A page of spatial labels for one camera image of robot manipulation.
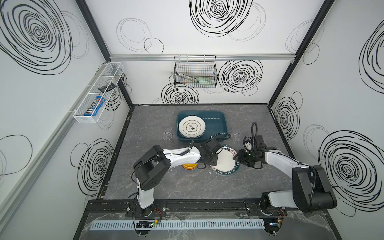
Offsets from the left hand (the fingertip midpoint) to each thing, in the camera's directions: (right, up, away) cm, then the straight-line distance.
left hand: (215, 161), depth 87 cm
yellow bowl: (-15, -1, -5) cm, 16 cm away
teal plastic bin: (+3, +23, +21) cm, 31 cm away
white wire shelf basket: (-65, +54, +6) cm, 84 cm away
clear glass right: (+17, +17, +16) cm, 28 cm away
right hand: (+11, +1, +2) cm, 12 cm away
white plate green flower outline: (-14, +19, +18) cm, 30 cm away
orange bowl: (-16, -3, -4) cm, 17 cm away
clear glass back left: (-32, +14, +15) cm, 38 cm away
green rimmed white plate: (+6, -2, 0) cm, 7 cm away
